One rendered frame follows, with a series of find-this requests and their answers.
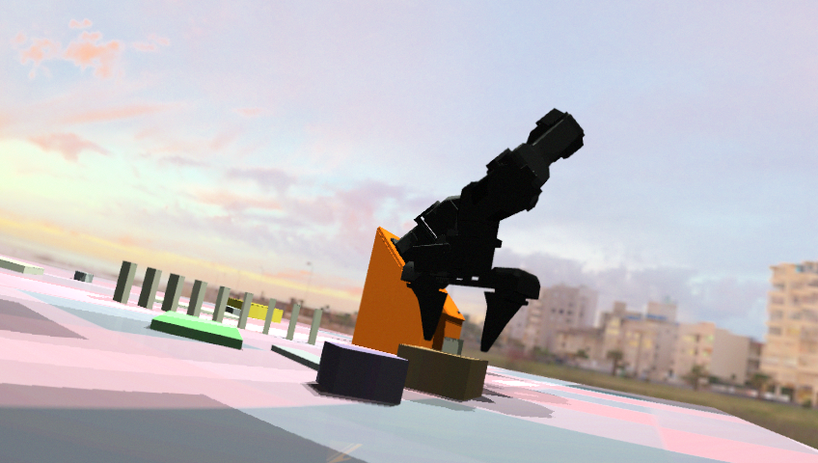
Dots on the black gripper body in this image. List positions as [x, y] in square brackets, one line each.
[513, 281]

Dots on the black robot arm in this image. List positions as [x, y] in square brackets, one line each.
[512, 184]

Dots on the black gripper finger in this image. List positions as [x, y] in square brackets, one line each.
[431, 302]
[501, 307]

